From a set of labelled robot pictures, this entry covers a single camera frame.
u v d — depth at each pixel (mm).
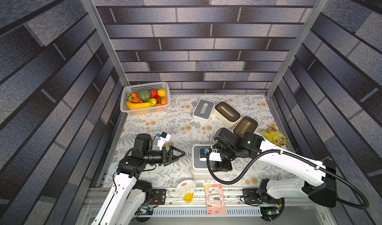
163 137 669
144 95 1065
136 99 1099
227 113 1004
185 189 683
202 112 1046
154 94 1133
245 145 483
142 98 1071
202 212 775
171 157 588
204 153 579
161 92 1136
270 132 932
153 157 601
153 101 1042
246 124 955
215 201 711
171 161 579
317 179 397
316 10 751
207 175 507
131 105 1017
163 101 1088
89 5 726
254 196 726
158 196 739
